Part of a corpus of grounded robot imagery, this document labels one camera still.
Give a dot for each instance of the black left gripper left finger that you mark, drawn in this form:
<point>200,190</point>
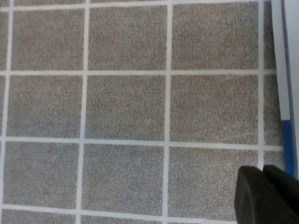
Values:
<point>258,202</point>

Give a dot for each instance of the grey checkered tablecloth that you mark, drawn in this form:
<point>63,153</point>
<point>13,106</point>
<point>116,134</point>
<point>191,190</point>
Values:
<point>133,111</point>

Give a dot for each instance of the logistics brochure book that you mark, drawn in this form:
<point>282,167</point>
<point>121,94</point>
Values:
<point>285,24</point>

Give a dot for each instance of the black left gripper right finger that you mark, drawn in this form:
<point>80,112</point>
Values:
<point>286,185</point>

